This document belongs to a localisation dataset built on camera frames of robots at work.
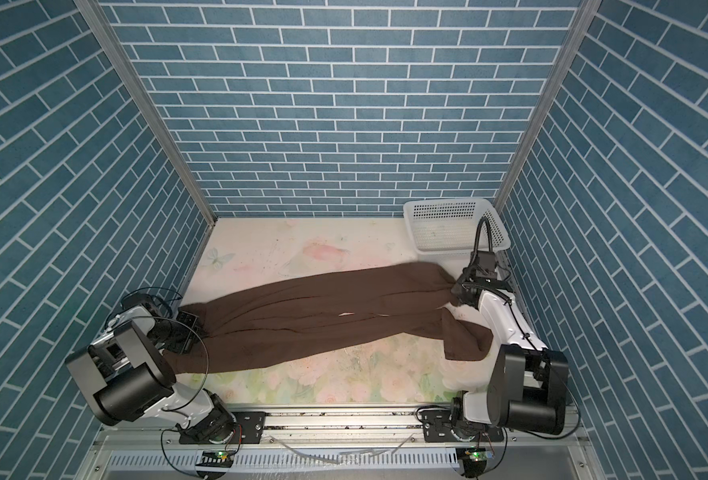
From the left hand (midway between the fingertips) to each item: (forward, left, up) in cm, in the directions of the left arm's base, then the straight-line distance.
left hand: (207, 326), depth 87 cm
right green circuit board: (-33, -74, -3) cm, 81 cm away
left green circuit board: (-31, -10, -6) cm, 34 cm away
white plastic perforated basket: (+43, -82, -3) cm, 93 cm away
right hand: (+8, -77, +7) cm, 78 cm away
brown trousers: (+6, -26, -4) cm, 27 cm away
